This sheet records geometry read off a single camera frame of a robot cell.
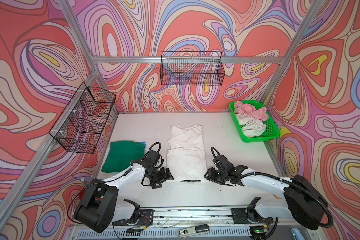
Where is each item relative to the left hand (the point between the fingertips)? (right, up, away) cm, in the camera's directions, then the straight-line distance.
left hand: (171, 180), depth 83 cm
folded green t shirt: (-32, +13, +8) cm, 35 cm away
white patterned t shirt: (+56, +30, +24) cm, 68 cm away
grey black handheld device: (+11, -17, -17) cm, 26 cm away
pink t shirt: (+51, +44, +29) cm, 73 cm away
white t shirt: (+9, +10, +9) cm, 16 cm away
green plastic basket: (+48, +23, +16) cm, 55 cm away
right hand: (+22, -1, +2) cm, 22 cm away
